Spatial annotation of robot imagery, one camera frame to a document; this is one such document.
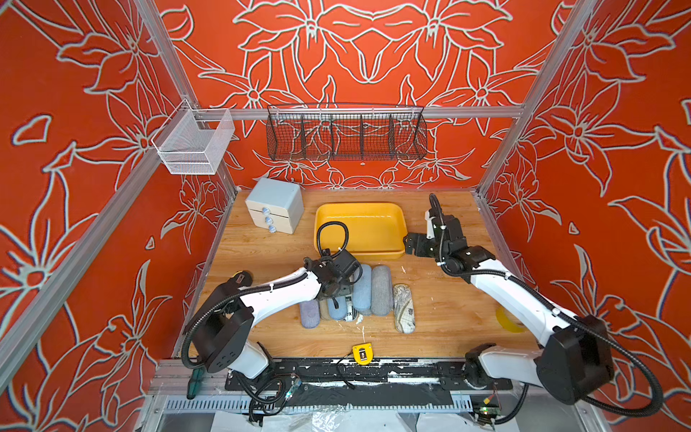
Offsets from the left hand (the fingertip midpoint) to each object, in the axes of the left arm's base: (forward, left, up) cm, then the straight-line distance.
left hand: (342, 286), depth 86 cm
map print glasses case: (-6, -20, -1) cm, 21 cm away
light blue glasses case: (-9, +1, -1) cm, 9 cm away
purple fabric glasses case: (-9, +9, -2) cm, 13 cm away
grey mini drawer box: (+25, +26, +10) cm, 37 cm away
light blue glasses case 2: (-2, -6, +1) cm, 7 cm away
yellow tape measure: (-19, -7, -3) cm, 20 cm away
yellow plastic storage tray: (+29, -8, -7) cm, 31 cm away
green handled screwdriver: (-29, +38, -3) cm, 48 cm away
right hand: (+13, -23, +12) cm, 29 cm away
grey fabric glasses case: (-1, -12, +1) cm, 13 cm away
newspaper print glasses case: (-7, -3, -1) cm, 7 cm away
